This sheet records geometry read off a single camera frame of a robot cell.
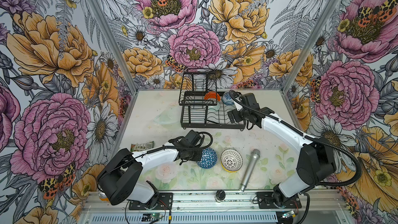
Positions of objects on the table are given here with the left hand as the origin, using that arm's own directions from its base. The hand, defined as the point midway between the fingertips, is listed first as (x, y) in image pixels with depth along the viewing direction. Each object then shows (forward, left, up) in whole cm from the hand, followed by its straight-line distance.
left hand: (197, 160), depth 85 cm
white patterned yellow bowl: (-1, -18, +2) cm, 18 cm away
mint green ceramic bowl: (+35, -11, +1) cm, 36 cm away
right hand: (+20, -23, +13) cm, 33 cm away
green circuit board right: (-25, -42, -1) cm, 49 cm away
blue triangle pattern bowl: (+1, -6, -1) cm, 6 cm away
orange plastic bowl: (+43, -10, +6) cm, 44 cm away
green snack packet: (+7, +33, +1) cm, 33 cm away
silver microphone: (+2, -31, +2) cm, 32 cm away
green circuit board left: (-25, +21, -3) cm, 32 cm away
